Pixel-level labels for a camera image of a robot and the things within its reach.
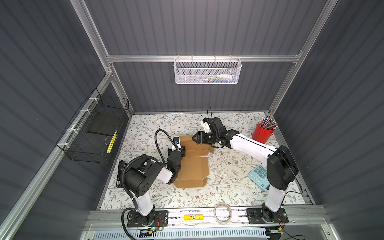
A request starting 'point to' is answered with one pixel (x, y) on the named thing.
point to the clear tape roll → (222, 213)
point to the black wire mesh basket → (90, 135)
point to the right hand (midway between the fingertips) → (196, 139)
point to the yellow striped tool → (112, 142)
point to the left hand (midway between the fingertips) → (177, 141)
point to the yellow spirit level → (198, 217)
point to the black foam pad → (105, 123)
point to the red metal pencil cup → (261, 134)
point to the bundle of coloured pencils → (267, 123)
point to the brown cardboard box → (194, 170)
